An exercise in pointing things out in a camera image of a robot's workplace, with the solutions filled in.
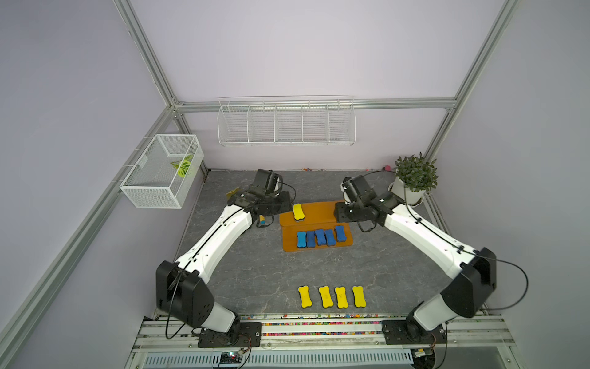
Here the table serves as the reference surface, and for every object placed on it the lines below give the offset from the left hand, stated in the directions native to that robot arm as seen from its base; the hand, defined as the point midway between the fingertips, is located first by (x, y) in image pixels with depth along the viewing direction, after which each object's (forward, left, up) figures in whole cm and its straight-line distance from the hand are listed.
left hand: (289, 204), depth 80 cm
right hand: (-2, -17, -3) cm, 18 cm away
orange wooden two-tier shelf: (+1, -12, -20) cm, 23 cm away
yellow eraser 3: (-25, -11, -21) cm, 34 cm away
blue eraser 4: (-4, -15, -19) cm, 25 cm away
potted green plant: (+12, -51, -2) cm, 53 cm away
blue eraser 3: (-3, -12, -19) cm, 23 cm away
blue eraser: (-4, -4, -20) cm, 20 cm away
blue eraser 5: (-2, -20, -21) cm, 29 cm away
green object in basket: (+14, +36, +8) cm, 40 cm away
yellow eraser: (-27, -23, -21) cm, 41 cm away
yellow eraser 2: (-27, -16, -19) cm, 37 cm away
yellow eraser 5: (0, -3, -6) cm, 7 cm away
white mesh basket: (+12, +45, +6) cm, 47 cm away
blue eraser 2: (-4, -7, -20) cm, 22 cm away
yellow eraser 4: (-26, -4, -20) cm, 33 cm away
